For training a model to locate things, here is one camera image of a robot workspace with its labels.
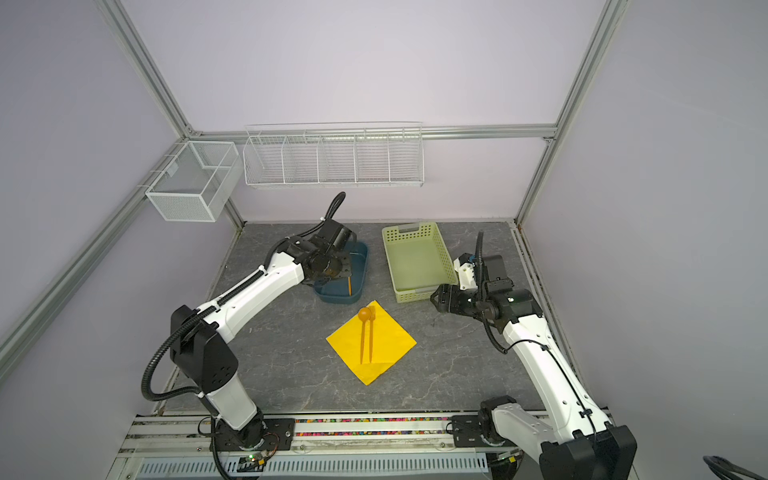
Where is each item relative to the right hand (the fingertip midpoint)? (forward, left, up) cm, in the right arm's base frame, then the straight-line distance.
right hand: (444, 301), depth 77 cm
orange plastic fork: (+6, +21, -19) cm, 29 cm away
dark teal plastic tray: (+12, +32, -14) cm, 37 cm away
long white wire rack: (+49, +33, +12) cm, 61 cm away
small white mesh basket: (+40, +78, +8) cm, 88 cm away
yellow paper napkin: (-4, +15, -19) cm, 25 cm away
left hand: (+10, +27, 0) cm, 29 cm away
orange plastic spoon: (+5, +23, -18) cm, 30 cm away
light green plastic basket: (+29, +5, -20) cm, 35 cm away
